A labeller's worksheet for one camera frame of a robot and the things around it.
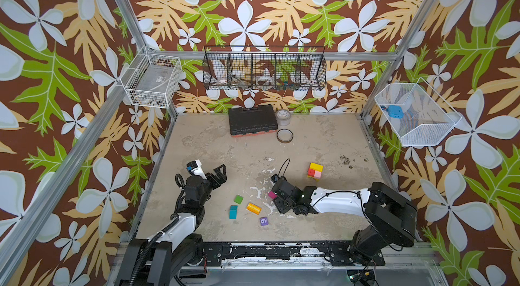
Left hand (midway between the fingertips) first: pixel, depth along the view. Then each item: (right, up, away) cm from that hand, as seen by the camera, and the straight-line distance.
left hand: (216, 166), depth 87 cm
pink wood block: (+46, -4, +5) cm, 46 cm away
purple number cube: (+20, -21, -6) cm, 30 cm away
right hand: (+27, -15, +1) cm, 31 cm away
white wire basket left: (-28, +38, 0) cm, 47 cm away
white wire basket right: (+85, +22, -5) cm, 87 cm away
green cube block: (+9, -15, +2) cm, 18 cm away
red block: (+43, -4, +6) cm, 44 cm away
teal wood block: (+8, -19, -3) cm, 21 cm away
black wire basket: (+21, +47, +11) cm, 53 cm away
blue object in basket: (+78, +24, -1) cm, 82 cm away
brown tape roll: (+33, +13, +25) cm, 43 cm away
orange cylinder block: (+16, -18, -2) cm, 24 cm away
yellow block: (+46, -1, +6) cm, 46 cm away
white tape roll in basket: (+22, +41, +12) cm, 48 cm away
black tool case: (+15, +21, +23) cm, 34 cm away
